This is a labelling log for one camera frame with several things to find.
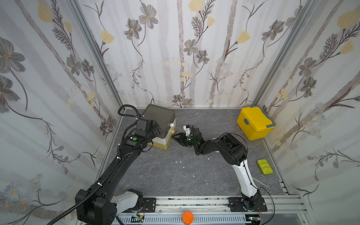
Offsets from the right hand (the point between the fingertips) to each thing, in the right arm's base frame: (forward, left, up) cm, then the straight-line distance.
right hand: (173, 135), depth 93 cm
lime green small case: (-18, -59, -5) cm, 62 cm away
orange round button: (-46, -10, +5) cm, 47 cm away
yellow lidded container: (+8, -55, +6) cm, 56 cm away
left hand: (-4, +9, +14) cm, 17 cm away
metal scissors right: (-29, -58, -5) cm, 65 cm away
